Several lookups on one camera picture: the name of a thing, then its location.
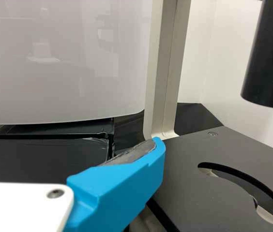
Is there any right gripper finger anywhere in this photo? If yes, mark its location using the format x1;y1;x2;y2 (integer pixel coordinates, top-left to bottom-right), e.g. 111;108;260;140
65;136;167;232

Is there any black platform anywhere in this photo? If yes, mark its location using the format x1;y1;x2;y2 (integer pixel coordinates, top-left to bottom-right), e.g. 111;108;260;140
0;116;145;157

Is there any black tray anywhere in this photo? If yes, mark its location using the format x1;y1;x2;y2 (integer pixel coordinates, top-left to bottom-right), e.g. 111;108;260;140
0;131;118;182

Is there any cream microscope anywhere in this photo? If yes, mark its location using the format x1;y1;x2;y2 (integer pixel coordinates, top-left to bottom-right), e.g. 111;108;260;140
141;0;273;232

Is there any white box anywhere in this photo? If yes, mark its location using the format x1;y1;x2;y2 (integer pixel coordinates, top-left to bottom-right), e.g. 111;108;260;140
0;0;153;126

